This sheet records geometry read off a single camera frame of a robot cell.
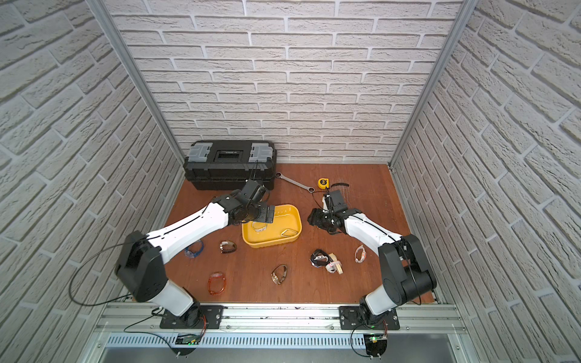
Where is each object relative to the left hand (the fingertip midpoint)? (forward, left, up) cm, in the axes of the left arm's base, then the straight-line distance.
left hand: (267, 209), depth 86 cm
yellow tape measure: (+23, -25, -11) cm, 36 cm away
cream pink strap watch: (-19, -25, -9) cm, 33 cm away
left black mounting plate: (-34, +17, -14) cm, 41 cm away
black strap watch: (-15, -20, -11) cm, 28 cm away
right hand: (-1, -20, -7) cm, 21 cm away
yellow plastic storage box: (-3, -7, -10) cm, 13 cm away
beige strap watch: (-14, -37, -11) cm, 41 cm away
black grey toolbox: (+20, +20, +4) cm, 29 cm away
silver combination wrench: (+20, -19, -12) cm, 29 cm away
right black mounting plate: (-35, -29, -12) cm, 47 cm away
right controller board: (-42, -37, -13) cm, 57 cm away
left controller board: (-40, +24, -15) cm, 49 cm away
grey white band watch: (-2, +4, -12) cm, 13 cm away
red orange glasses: (-23, +18, -15) cm, 33 cm away
